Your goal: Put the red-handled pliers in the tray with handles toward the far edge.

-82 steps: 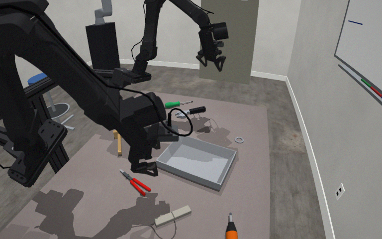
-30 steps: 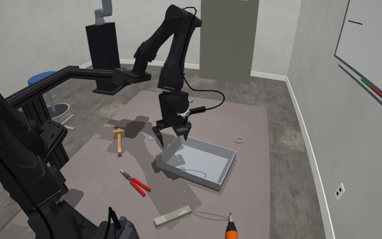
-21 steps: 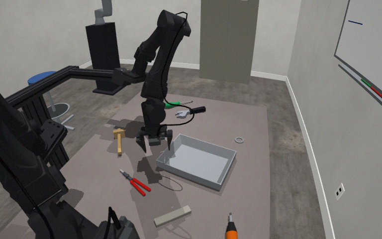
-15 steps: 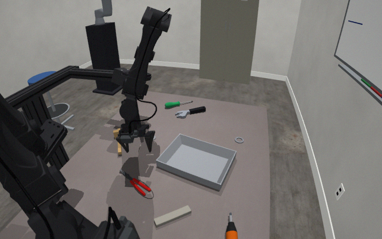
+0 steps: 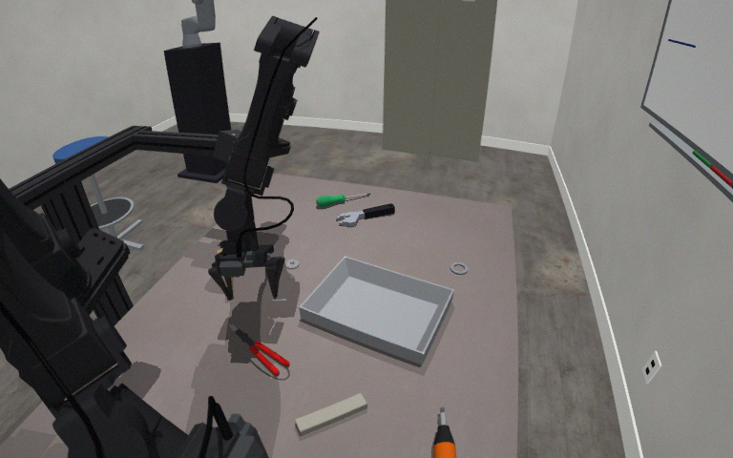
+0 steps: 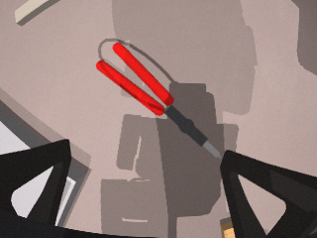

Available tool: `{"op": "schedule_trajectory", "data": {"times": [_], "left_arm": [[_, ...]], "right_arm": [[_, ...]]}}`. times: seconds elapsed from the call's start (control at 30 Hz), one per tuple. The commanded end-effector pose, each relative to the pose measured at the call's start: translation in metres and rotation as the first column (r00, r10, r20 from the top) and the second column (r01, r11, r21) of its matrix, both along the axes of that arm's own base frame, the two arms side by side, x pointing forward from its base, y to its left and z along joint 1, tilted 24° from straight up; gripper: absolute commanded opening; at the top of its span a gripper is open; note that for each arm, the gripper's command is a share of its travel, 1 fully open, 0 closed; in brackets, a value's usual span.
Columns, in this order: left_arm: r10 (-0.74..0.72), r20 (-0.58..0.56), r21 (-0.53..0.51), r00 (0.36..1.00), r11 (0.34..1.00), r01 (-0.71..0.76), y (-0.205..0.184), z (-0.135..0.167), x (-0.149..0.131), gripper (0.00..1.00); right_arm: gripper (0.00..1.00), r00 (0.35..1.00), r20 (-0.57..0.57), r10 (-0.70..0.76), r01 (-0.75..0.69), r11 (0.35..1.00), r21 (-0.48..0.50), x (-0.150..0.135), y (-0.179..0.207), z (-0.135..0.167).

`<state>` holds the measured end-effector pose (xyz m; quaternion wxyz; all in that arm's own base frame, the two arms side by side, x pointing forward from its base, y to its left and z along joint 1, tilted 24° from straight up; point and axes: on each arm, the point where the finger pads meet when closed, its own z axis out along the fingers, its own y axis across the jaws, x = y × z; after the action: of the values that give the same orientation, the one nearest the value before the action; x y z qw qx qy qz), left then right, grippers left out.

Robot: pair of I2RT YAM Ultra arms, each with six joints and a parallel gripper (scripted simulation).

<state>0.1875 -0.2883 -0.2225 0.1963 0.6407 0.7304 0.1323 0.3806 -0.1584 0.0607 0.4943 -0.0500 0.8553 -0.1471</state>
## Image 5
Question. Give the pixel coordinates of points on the green-handled screwdriver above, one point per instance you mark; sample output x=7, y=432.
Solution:
x=328, y=200

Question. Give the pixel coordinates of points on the red-handled pliers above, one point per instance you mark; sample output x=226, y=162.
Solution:
x=244, y=337

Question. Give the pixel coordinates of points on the orange-handled screwdriver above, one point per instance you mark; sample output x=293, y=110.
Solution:
x=444, y=446

